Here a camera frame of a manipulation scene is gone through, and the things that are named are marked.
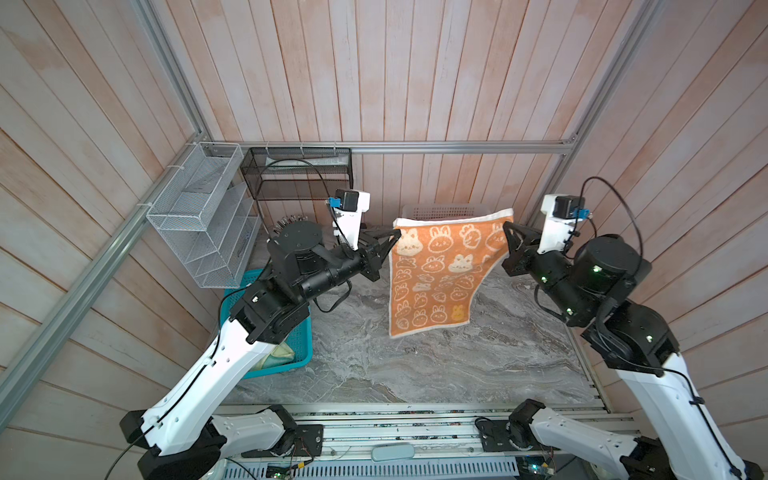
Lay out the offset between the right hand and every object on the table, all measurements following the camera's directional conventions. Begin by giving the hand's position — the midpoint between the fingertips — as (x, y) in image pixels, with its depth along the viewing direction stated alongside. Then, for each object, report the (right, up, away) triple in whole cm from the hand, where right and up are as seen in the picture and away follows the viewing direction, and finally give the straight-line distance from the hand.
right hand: (504, 225), depth 55 cm
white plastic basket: (-2, +13, +63) cm, 65 cm away
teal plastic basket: (-46, -29, +29) cm, 62 cm away
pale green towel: (-52, -34, +30) cm, 69 cm away
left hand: (-20, -3, -2) cm, 20 cm away
